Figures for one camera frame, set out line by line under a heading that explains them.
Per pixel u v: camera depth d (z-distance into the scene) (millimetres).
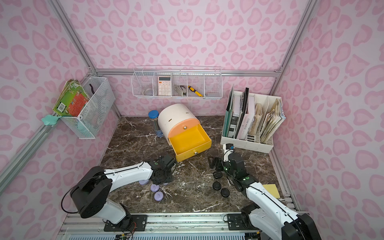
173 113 927
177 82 1027
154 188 823
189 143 902
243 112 803
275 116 840
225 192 817
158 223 750
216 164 733
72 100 724
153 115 933
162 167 688
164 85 951
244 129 935
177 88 1003
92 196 434
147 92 936
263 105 1005
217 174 874
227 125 1162
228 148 729
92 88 881
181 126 855
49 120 622
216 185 835
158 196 801
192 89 980
